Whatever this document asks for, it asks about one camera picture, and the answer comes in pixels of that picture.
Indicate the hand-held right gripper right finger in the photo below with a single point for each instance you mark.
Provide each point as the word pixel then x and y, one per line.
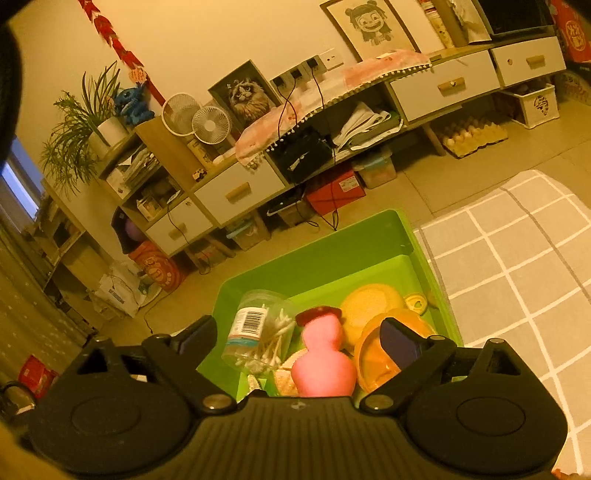
pixel 399 344

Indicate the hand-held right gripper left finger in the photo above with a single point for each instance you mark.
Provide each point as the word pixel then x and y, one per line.
pixel 198 334

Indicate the orange plastic bowl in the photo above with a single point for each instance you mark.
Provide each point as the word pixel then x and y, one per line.
pixel 374 364

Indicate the clear cotton swab jar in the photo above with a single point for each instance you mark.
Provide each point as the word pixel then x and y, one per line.
pixel 249 327

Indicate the pink toy gourd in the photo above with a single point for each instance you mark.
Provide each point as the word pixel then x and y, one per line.
pixel 323 364

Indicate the beige starfish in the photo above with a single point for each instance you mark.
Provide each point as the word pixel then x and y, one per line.
pixel 286 376

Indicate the green plastic bin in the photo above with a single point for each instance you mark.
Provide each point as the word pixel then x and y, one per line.
pixel 323 258

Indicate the small clear storage box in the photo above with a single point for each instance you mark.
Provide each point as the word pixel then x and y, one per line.
pixel 205 254

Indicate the white plastic bag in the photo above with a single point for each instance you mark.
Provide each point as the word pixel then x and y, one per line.
pixel 120 290

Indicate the clear box teal lid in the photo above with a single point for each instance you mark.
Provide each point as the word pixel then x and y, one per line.
pixel 247 233

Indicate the purple ball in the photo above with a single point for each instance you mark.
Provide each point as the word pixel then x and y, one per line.
pixel 130 233

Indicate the grey checked tablecloth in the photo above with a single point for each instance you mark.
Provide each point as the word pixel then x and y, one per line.
pixel 508 277

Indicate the black hanging cloth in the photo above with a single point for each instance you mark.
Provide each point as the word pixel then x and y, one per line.
pixel 119 226

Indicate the small white carton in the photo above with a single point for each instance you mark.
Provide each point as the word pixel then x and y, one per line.
pixel 150 205

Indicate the storage box black lid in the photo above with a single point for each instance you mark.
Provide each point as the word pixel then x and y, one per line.
pixel 288 210

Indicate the wooden shelf unit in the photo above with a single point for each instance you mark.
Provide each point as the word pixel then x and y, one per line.
pixel 69 249

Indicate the small toy car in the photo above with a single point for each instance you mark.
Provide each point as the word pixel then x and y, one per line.
pixel 200 174

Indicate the red shoe box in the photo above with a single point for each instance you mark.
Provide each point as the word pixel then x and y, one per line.
pixel 337 189

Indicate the dotted curtain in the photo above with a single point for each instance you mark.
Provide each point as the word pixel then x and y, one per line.
pixel 27 300

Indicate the stack of books papers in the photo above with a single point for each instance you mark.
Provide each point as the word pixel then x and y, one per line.
pixel 136 168

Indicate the wooden TV cabinet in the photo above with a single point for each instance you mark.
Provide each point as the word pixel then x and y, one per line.
pixel 173 157

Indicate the printed carton box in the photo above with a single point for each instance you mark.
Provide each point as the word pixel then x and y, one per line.
pixel 203 152

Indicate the black box device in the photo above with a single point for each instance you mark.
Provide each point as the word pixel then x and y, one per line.
pixel 300 154

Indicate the small white desk fan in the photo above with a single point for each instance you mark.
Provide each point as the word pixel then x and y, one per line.
pixel 210 124

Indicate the cardboard egg tray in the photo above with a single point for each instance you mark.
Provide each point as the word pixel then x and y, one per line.
pixel 471 136

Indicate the large white desk fan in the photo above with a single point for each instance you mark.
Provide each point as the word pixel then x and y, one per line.
pixel 180 113

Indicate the potted green plant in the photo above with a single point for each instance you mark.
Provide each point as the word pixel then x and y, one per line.
pixel 111 129

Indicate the blue plush toy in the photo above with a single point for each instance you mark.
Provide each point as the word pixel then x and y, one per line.
pixel 134 104

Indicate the framed cat picture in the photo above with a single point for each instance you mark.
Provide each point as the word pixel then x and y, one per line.
pixel 247 97

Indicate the white cutout crate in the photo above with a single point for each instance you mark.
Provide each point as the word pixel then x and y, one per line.
pixel 531 106

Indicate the pink fringed cloth runner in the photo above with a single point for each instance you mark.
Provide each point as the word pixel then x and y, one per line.
pixel 369 69

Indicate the red hanging decoration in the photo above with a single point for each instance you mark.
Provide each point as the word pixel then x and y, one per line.
pixel 122 46

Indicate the dark gift box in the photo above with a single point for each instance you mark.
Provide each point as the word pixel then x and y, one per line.
pixel 577 87

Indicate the dark ribbed object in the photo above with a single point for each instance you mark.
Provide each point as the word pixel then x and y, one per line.
pixel 8 83

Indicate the framed cartoon drawing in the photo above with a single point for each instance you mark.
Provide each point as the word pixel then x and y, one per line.
pixel 374 23

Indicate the tall printed carton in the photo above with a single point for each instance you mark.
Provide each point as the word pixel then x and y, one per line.
pixel 438 23

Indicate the white paper bag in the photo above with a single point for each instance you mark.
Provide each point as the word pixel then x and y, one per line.
pixel 466 21

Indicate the black microwave oven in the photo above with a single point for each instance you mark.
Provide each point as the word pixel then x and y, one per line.
pixel 512 16

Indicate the red gift box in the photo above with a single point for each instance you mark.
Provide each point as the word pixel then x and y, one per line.
pixel 572 27

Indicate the wall socket with plug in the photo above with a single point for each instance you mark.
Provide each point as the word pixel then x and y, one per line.
pixel 295 74
pixel 313 62
pixel 279 83

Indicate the white wall switch plate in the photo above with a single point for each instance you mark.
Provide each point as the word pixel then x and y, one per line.
pixel 330 56

